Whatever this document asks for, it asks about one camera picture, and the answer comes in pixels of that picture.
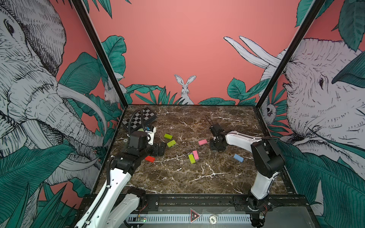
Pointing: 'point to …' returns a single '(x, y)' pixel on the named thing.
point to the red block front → (150, 158)
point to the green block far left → (168, 136)
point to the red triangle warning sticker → (193, 215)
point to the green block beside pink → (191, 158)
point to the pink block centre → (202, 142)
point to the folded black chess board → (139, 119)
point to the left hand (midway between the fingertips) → (160, 141)
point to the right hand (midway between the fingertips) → (212, 145)
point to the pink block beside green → (196, 155)
